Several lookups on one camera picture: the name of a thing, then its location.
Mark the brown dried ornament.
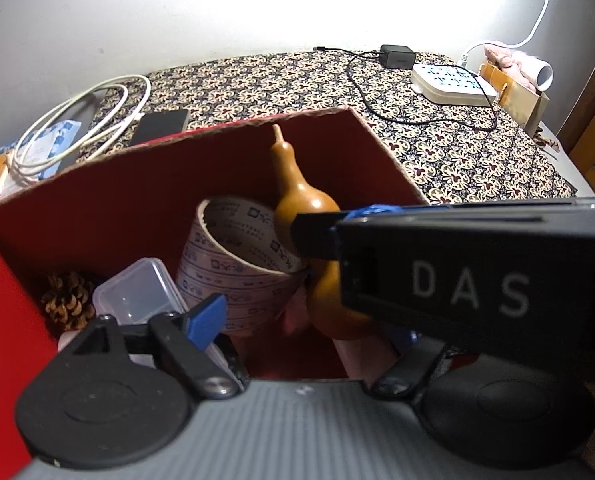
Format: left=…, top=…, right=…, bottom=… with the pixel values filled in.
left=533, top=132, right=562, bottom=156

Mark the gold paper bag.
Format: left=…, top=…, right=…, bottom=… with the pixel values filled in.
left=479, top=57, right=552, bottom=138

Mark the black phone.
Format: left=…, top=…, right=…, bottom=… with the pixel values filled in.
left=128, top=109, right=189, bottom=148

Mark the white power strip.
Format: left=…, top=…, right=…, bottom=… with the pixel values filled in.
left=410, top=62, right=498, bottom=108

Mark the wide tape roll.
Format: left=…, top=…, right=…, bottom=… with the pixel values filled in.
left=176, top=196, right=308, bottom=337

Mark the coiled white cable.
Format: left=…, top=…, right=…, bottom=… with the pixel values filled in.
left=6, top=75, right=152, bottom=190

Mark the blue printed packet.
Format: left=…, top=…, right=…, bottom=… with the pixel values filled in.
left=0, top=119, right=83, bottom=181

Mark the brown gourd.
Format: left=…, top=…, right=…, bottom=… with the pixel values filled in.
left=269, top=124, right=378, bottom=341

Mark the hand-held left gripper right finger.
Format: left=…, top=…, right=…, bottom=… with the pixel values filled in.
left=372, top=335, right=458, bottom=401

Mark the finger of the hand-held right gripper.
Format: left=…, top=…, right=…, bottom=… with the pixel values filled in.
left=290, top=203, right=403, bottom=262

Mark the pine cone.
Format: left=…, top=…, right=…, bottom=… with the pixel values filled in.
left=40, top=271, right=96, bottom=333

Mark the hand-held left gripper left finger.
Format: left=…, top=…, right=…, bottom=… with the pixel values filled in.
left=70, top=292, right=251, bottom=401

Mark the red cardboard box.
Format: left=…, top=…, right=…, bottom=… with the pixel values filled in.
left=0, top=106, right=431, bottom=480

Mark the clear plastic case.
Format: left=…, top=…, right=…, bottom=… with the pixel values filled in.
left=92, top=257, right=188, bottom=331

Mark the white plastic bottle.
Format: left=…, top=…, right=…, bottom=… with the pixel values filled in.
left=515, top=55, right=555, bottom=93

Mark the black charger adapter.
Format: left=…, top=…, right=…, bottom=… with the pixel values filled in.
left=379, top=44, right=417, bottom=70

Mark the pink plush toy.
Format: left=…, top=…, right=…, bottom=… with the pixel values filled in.
left=483, top=44, right=533, bottom=88

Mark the black charger cable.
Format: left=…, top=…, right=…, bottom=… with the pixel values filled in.
left=313, top=46, right=498, bottom=131

